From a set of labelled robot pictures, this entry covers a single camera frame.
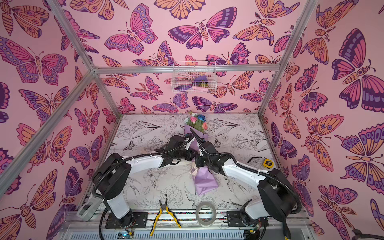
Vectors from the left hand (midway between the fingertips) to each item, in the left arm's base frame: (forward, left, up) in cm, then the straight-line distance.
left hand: (200, 152), depth 86 cm
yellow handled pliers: (-27, +19, -10) cm, 34 cm away
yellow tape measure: (-3, -42, -9) cm, 42 cm away
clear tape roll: (-34, -4, -8) cm, 36 cm away
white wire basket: (+41, +1, +23) cm, 47 cm away
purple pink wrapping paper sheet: (-13, -2, -7) cm, 15 cm away
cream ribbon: (-9, +4, -6) cm, 12 cm away
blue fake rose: (+29, -2, -2) cm, 29 cm away
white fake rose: (+31, +10, -7) cm, 33 cm away
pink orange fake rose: (+26, -4, -8) cm, 28 cm away
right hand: (-2, +2, -1) cm, 3 cm away
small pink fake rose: (+28, +4, -2) cm, 29 cm away
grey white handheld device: (-28, +56, -7) cm, 63 cm away
